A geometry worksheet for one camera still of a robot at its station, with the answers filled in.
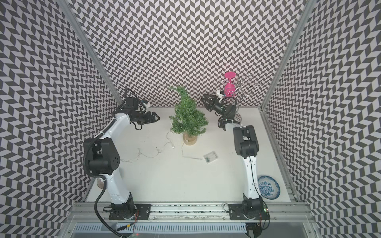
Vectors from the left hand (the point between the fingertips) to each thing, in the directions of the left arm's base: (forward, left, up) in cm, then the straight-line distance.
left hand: (154, 119), depth 93 cm
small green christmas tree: (-12, -23, +14) cm, 30 cm away
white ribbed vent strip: (-55, -12, -14) cm, 58 cm away
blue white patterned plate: (-37, -67, -14) cm, 78 cm away
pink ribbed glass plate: (-43, +8, +15) cm, 47 cm away
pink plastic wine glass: (+19, -50, +8) cm, 54 cm away
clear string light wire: (-9, -8, -12) cm, 18 cm away
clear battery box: (-20, -36, -14) cm, 43 cm away
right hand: (+7, -30, +12) cm, 34 cm away
